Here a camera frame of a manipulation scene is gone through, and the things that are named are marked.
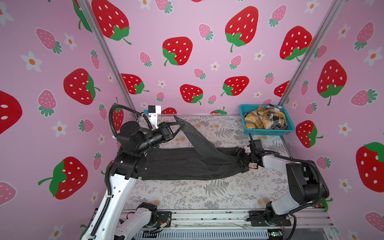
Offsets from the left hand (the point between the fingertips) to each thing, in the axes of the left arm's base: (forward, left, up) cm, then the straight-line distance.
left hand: (184, 124), depth 55 cm
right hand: (+10, -26, -41) cm, 50 cm away
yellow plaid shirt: (+39, -51, -35) cm, 73 cm away
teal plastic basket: (+50, -43, -37) cm, 75 cm away
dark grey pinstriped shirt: (+8, -5, -43) cm, 44 cm away
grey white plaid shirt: (+32, -59, -33) cm, 75 cm away
